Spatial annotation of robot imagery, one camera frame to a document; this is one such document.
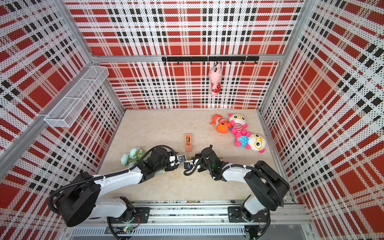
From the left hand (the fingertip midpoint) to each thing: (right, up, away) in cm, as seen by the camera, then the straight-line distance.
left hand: (178, 154), depth 88 cm
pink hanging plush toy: (+22, +49, +2) cm, 54 cm away
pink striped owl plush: (+40, +19, +16) cm, 47 cm away
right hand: (+11, 0, 0) cm, 11 cm away
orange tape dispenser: (+5, +5, +9) cm, 12 cm away
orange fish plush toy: (+28, +18, +13) cm, 36 cm away
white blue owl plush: (+49, +7, +5) cm, 49 cm away
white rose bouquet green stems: (-26, -1, 0) cm, 26 cm away
